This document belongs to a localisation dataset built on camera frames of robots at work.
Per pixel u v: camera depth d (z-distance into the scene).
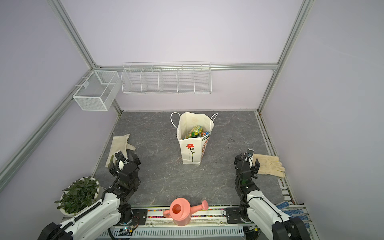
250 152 0.72
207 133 0.85
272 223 0.45
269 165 0.91
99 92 0.96
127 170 0.62
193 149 0.80
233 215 0.74
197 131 0.83
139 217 0.73
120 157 0.67
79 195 0.64
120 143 1.02
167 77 0.98
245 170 0.63
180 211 0.66
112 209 0.57
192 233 1.58
